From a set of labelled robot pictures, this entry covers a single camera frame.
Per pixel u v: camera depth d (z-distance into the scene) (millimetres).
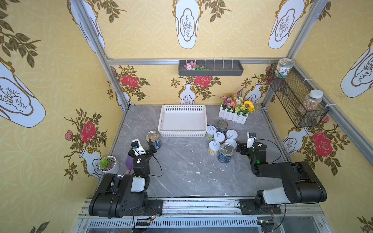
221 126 976
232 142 915
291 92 899
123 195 430
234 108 998
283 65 839
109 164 805
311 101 651
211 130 981
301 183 455
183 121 1089
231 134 959
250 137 799
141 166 660
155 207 735
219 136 949
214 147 914
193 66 877
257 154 716
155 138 898
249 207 733
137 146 719
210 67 918
